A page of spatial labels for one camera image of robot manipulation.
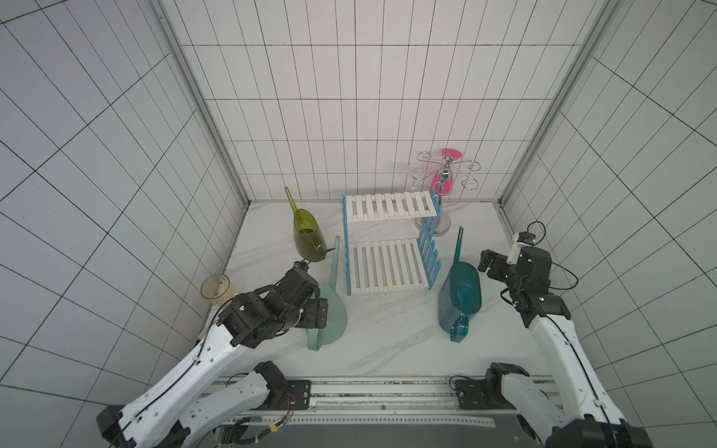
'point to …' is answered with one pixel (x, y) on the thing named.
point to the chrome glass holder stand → (470, 183)
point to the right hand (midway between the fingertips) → (488, 252)
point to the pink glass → (442, 179)
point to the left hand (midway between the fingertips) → (302, 315)
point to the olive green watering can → (309, 243)
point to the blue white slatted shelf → (378, 265)
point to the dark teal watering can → (459, 295)
